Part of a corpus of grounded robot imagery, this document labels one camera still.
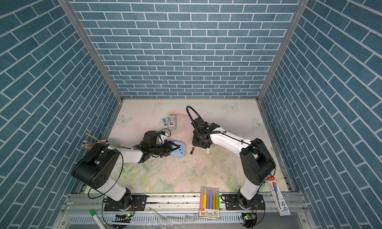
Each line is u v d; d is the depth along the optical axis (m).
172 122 1.04
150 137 0.74
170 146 0.84
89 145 0.77
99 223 0.68
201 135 0.64
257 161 0.46
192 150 0.92
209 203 0.73
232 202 0.74
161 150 0.81
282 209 0.71
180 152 0.87
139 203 0.74
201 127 0.69
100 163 0.47
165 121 1.05
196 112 0.83
